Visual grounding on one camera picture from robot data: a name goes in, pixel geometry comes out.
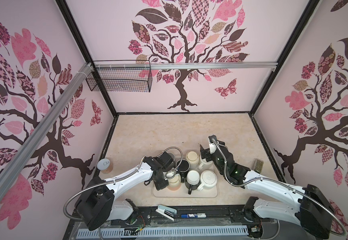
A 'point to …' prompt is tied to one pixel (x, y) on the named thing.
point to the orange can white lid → (104, 165)
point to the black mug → (182, 166)
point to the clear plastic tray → (183, 192)
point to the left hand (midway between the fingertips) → (160, 184)
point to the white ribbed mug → (208, 178)
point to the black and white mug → (192, 182)
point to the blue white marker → (193, 215)
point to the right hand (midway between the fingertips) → (208, 141)
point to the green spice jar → (258, 165)
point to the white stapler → (167, 211)
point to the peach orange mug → (174, 181)
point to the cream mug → (193, 157)
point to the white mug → (205, 165)
